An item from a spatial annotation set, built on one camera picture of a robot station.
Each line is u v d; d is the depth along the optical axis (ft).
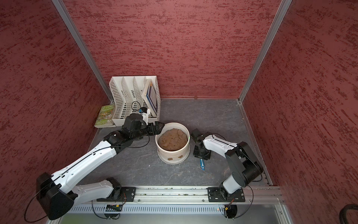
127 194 2.42
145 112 2.21
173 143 2.71
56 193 1.22
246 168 1.47
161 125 2.38
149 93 3.08
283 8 2.34
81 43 2.79
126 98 3.70
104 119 3.36
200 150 2.49
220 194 2.12
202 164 2.78
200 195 2.48
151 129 2.16
